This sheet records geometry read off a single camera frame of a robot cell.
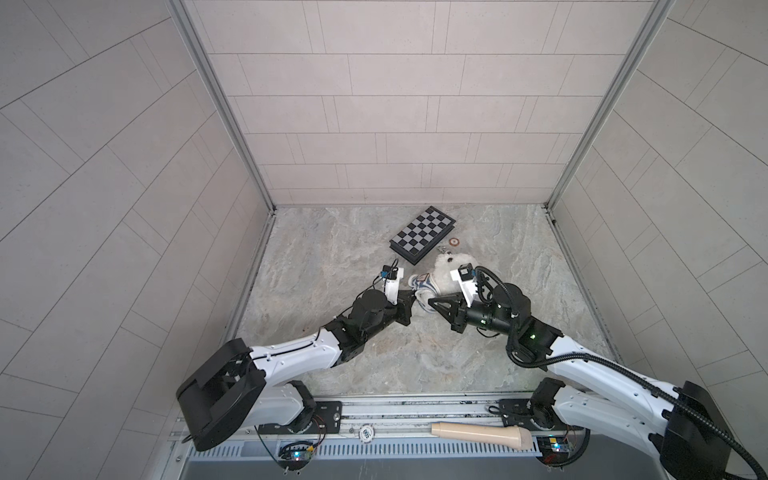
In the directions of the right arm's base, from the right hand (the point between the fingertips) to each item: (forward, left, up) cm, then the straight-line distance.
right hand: (429, 309), depth 69 cm
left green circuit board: (-25, +32, -17) cm, 44 cm away
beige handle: (-24, -15, -16) cm, 33 cm away
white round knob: (-21, +17, -19) cm, 33 cm away
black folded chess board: (+35, -2, -15) cm, 39 cm away
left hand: (+7, 0, -5) cm, 9 cm away
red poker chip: (+35, -15, -19) cm, 43 cm away
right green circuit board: (-26, -26, -21) cm, 43 cm away
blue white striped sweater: (+6, 0, 0) cm, 6 cm away
